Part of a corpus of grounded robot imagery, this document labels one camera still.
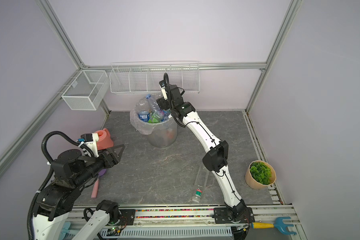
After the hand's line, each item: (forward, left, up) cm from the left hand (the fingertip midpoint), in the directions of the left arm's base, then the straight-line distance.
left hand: (119, 150), depth 62 cm
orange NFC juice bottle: (+21, -19, -20) cm, 35 cm away
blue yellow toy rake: (-28, -72, -31) cm, 83 cm away
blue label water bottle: (+24, -18, -7) cm, 31 cm away
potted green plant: (-7, -65, -21) cm, 69 cm away
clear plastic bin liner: (+18, -6, -9) cm, 21 cm away
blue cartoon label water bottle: (+34, -10, -7) cm, 36 cm away
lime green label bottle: (+23, -12, -7) cm, 27 cm away
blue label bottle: (+27, -6, -5) cm, 28 cm away
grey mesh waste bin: (+19, -16, -19) cm, 31 cm away
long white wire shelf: (+54, -5, -1) cm, 55 cm away
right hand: (+34, -19, -1) cm, 39 cm away
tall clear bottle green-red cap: (-5, -36, -32) cm, 48 cm away
